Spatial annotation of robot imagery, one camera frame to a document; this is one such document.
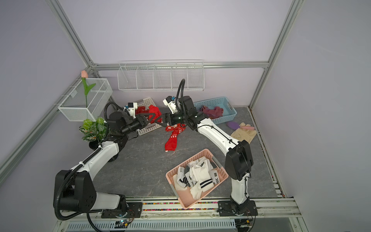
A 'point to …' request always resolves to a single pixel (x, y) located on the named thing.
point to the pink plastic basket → (183, 194)
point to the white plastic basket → (148, 102)
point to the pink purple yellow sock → (217, 112)
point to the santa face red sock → (171, 144)
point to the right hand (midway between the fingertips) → (158, 119)
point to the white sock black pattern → (182, 181)
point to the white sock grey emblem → (214, 176)
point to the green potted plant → (94, 132)
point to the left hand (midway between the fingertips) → (155, 115)
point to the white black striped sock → (202, 172)
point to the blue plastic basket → (229, 111)
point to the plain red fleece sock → (151, 109)
